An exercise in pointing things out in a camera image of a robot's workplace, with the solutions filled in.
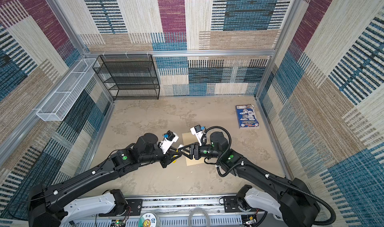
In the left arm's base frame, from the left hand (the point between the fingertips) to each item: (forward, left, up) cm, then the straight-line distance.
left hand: (180, 151), depth 71 cm
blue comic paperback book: (+32, -44, -17) cm, 57 cm away
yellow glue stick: (-1, +1, +2) cm, 3 cm away
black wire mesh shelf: (+60, +40, -3) cm, 72 cm away
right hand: (-1, -1, 0) cm, 1 cm away
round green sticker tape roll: (-25, +13, -12) cm, 31 cm away
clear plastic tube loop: (-21, -9, -21) cm, 31 cm away
